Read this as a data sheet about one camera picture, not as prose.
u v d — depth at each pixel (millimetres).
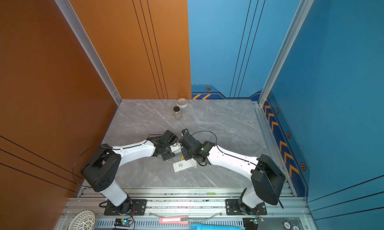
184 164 866
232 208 725
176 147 822
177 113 1033
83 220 695
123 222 709
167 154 810
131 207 720
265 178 413
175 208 755
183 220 695
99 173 462
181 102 1200
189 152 606
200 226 670
